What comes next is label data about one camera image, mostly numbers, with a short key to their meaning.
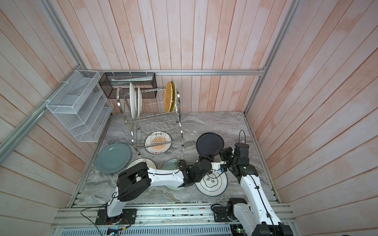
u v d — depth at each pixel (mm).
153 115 817
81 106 734
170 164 903
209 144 880
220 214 736
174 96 746
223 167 699
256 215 433
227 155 736
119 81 906
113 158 931
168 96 842
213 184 838
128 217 732
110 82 876
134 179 536
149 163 918
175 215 749
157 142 1010
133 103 725
